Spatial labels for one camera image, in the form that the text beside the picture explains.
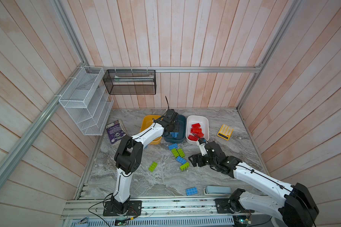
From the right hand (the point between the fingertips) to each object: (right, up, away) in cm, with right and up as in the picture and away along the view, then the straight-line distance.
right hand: (194, 155), depth 83 cm
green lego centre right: (-7, 0, +10) cm, 12 cm away
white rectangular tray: (+12, +21, +25) cm, 35 cm away
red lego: (+6, +17, +24) cm, 30 cm away
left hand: (-11, +16, +12) cm, 22 cm away
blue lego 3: (-7, -4, +7) cm, 11 cm away
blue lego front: (-2, -19, -5) cm, 20 cm away
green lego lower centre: (-6, -7, +3) cm, 10 cm away
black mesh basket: (-41, +48, +12) cm, 64 cm away
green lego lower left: (-25, -8, +5) cm, 27 cm away
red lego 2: (+4, +14, +18) cm, 24 cm away
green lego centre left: (-11, 0, +10) cm, 15 cm away
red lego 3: (+8, +11, +18) cm, 22 cm away
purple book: (-55, +14, +21) cm, 61 cm away
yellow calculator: (+27, +13, +21) cm, 37 cm away
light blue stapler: (+13, -20, -2) cm, 24 cm away
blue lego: (-11, +11, +16) cm, 23 cm away
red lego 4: (+2, +9, +16) cm, 18 cm away
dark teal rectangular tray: (-6, +12, +18) cm, 23 cm away
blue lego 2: (-12, +3, +14) cm, 19 cm away
